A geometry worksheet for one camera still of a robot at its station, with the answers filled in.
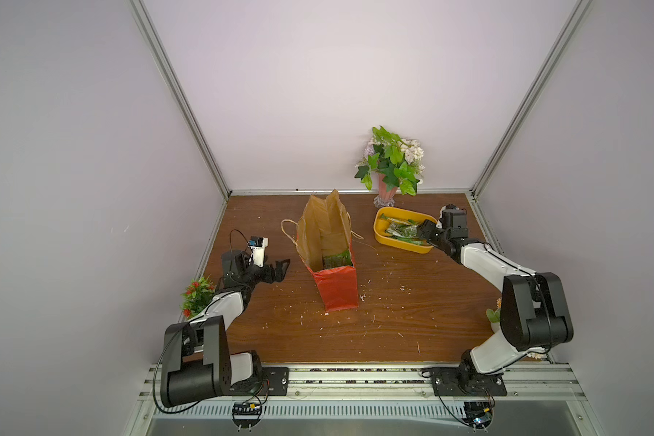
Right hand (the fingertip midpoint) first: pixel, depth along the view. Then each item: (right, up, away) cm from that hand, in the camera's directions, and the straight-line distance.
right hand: (430, 223), depth 93 cm
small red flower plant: (-72, -19, -20) cm, 78 cm away
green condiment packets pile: (-8, -3, +6) cm, 10 cm away
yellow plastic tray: (-16, -1, +13) cm, 21 cm away
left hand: (-53, -12, -4) cm, 55 cm away
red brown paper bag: (-38, -5, +9) cm, 40 cm away
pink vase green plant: (-13, +20, -5) cm, 25 cm away
